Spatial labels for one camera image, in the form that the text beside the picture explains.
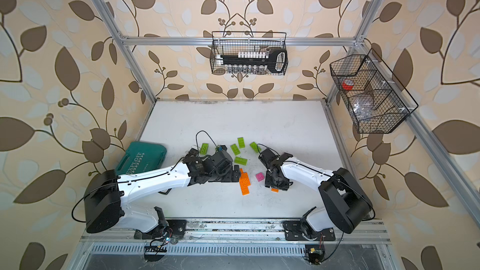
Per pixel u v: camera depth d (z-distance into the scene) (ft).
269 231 2.47
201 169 1.87
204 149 3.21
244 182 2.82
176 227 2.46
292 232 2.42
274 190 2.75
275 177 2.24
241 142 3.34
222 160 2.02
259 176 2.89
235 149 3.22
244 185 2.78
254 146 3.24
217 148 2.42
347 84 2.64
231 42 2.99
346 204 1.40
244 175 2.86
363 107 2.29
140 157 2.98
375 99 2.36
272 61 2.73
